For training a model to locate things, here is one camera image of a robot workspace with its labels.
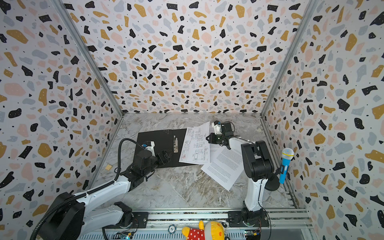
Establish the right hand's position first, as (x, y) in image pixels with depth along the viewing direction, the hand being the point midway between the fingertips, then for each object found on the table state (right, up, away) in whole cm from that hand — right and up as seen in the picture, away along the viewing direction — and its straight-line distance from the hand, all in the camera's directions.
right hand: (204, 135), depth 97 cm
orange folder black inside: (-23, -5, +9) cm, 25 cm away
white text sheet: (+14, -20, -4) cm, 25 cm away
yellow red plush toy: (+2, -40, -32) cm, 51 cm away
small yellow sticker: (-58, -19, -7) cm, 62 cm away
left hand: (-21, -9, -14) cm, 26 cm away
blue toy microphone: (+38, -7, -29) cm, 48 cm away
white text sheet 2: (+7, -10, +2) cm, 12 cm away
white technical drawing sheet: (-6, -9, +5) cm, 12 cm away
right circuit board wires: (+23, -47, -26) cm, 58 cm away
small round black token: (-54, -21, -7) cm, 58 cm away
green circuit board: (-38, -46, -27) cm, 66 cm away
